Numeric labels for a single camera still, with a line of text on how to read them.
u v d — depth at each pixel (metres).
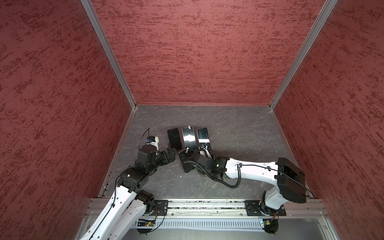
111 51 0.89
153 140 0.66
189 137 0.90
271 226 0.71
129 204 0.49
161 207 0.74
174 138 0.90
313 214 0.75
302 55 0.90
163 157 0.65
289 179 0.42
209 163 0.62
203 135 0.90
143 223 0.72
